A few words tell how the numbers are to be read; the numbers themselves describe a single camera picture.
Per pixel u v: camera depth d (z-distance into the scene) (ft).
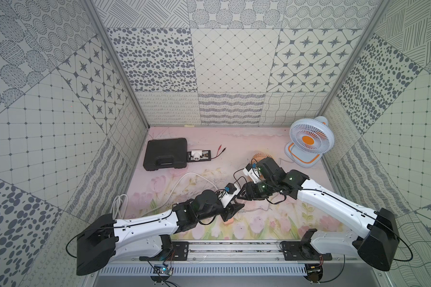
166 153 3.35
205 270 2.30
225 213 2.12
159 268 2.30
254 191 2.15
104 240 1.36
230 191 2.05
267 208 2.82
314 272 2.37
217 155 3.46
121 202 2.95
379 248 1.26
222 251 2.49
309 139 2.84
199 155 3.32
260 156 3.23
